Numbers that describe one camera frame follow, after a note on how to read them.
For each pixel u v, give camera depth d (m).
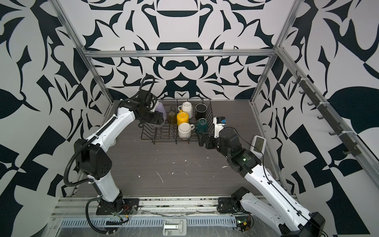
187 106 0.99
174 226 0.67
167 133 0.96
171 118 0.99
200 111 0.99
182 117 0.96
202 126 0.92
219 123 0.62
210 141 0.63
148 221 0.71
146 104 0.68
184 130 0.91
